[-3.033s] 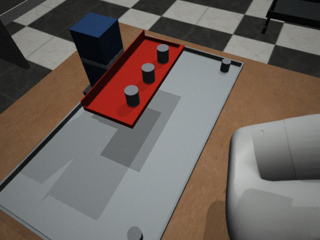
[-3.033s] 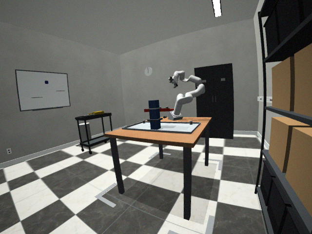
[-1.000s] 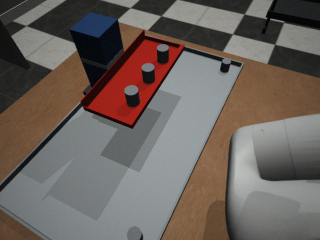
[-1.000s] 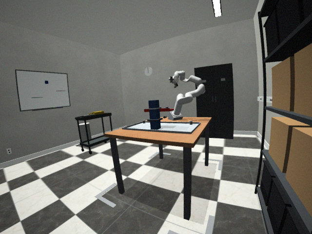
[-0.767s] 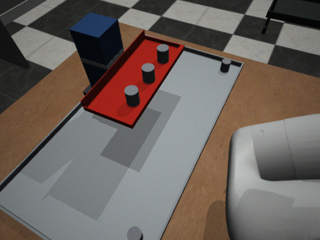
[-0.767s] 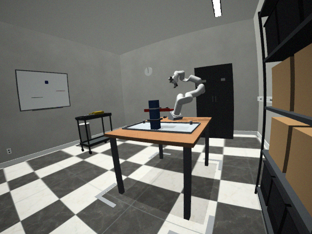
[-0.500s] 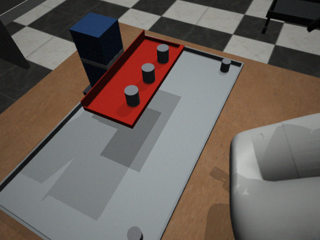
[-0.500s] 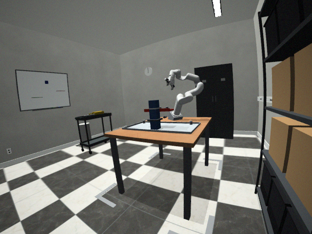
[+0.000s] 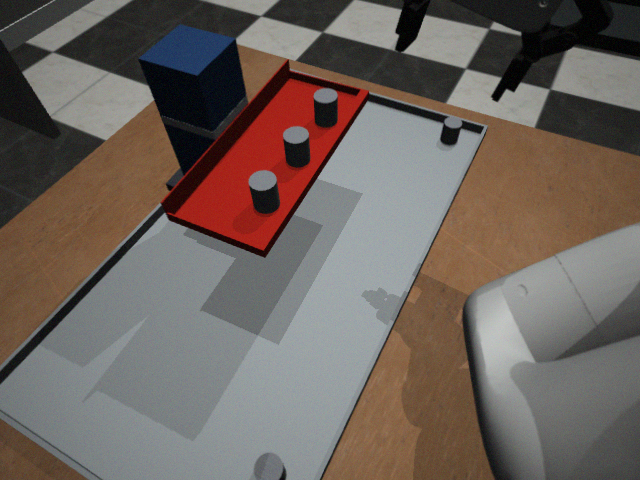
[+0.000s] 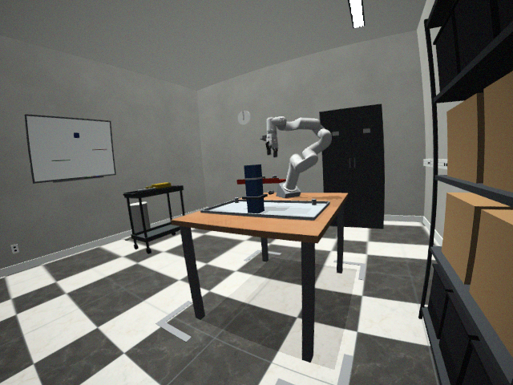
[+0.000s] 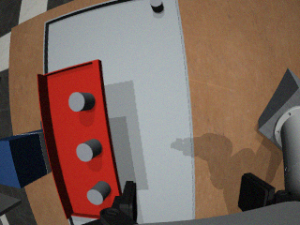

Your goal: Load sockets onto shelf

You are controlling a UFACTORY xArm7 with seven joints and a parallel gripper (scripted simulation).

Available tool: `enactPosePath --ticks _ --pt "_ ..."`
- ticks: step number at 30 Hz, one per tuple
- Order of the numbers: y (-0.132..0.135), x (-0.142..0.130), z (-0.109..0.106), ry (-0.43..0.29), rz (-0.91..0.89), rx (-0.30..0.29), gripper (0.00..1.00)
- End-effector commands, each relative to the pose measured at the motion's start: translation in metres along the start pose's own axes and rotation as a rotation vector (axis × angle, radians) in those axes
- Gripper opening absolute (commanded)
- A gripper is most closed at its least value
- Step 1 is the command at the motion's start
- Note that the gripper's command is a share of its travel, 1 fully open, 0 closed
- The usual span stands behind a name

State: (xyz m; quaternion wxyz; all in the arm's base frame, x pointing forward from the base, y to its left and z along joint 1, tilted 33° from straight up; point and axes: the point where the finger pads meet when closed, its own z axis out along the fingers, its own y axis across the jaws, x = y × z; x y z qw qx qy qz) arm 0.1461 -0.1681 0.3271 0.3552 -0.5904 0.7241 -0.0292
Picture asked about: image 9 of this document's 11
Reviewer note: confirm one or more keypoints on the grey cylinder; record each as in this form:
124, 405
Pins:
326, 107
269, 466
264, 191
297, 146
450, 131

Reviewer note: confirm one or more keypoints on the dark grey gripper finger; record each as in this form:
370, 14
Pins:
596, 17
410, 21

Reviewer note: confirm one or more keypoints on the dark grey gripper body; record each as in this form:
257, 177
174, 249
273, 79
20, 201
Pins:
520, 15

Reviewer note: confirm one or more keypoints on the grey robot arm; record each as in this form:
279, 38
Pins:
576, 418

